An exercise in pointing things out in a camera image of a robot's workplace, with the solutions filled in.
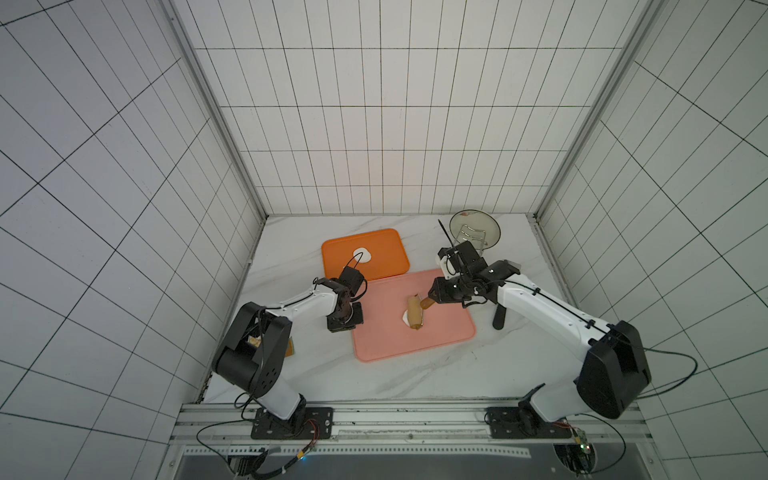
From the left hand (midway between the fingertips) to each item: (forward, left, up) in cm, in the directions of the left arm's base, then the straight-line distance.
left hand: (348, 329), depth 89 cm
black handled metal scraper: (+3, -46, +3) cm, 46 cm away
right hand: (+6, -23, +11) cm, 26 cm away
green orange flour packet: (-6, +17, -1) cm, 18 cm away
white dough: (+3, -17, +2) cm, 18 cm away
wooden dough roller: (+5, -20, +2) cm, 21 cm away
